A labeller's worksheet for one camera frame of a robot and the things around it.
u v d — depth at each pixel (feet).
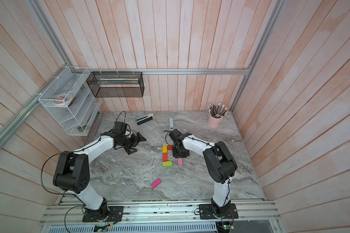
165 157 3.11
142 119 3.65
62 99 2.44
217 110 3.50
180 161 2.97
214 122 3.45
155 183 2.75
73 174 1.52
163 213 2.46
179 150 2.63
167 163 2.99
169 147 3.24
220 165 1.63
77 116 2.56
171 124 3.55
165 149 3.21
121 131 2.45
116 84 3.39
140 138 2.70
